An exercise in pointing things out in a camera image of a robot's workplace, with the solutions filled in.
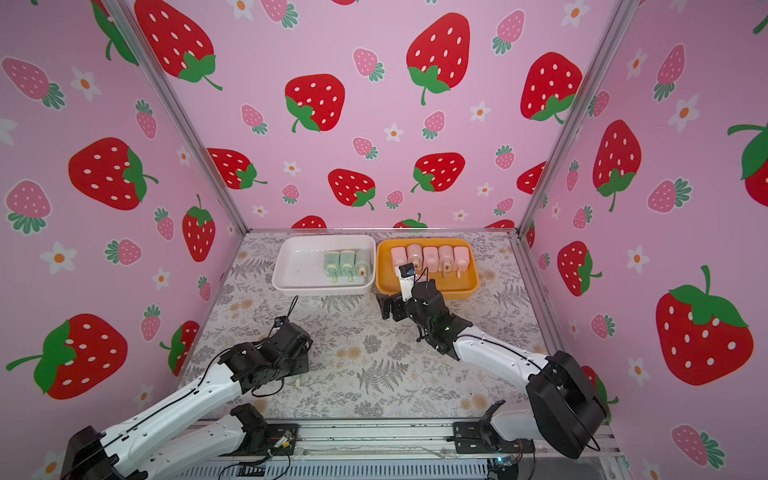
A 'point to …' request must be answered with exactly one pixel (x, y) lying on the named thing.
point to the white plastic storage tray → (298, 267)
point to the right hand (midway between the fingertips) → (402, 283)
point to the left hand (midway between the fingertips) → (305, 357)
